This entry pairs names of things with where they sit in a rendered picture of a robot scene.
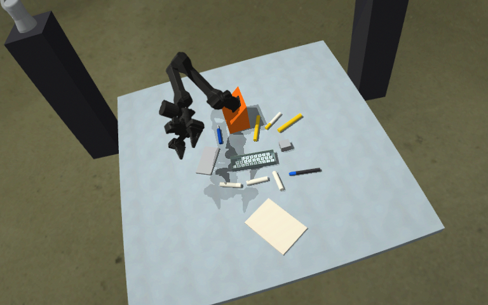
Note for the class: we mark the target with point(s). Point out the cream flat rectangular sheet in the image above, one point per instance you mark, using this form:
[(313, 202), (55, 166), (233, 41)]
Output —
[(276, 226)]

